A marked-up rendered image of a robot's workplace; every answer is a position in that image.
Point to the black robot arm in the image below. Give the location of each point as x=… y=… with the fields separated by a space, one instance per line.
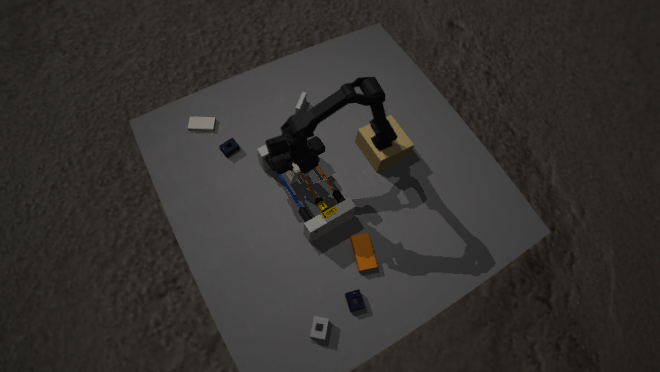
x=303 y=123

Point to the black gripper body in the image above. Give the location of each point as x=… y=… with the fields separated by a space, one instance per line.
x=282 y=165

